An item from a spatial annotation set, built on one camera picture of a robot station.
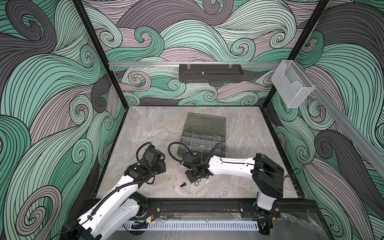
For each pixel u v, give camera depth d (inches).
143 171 22.2
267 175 17.7
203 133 38.5
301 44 32.9
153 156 23.7
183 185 32.0
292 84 31.3
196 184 32.0
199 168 23.6
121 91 44.0
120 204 19.3
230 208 29.3
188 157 25.8
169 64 37.3
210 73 37.2
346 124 23.2
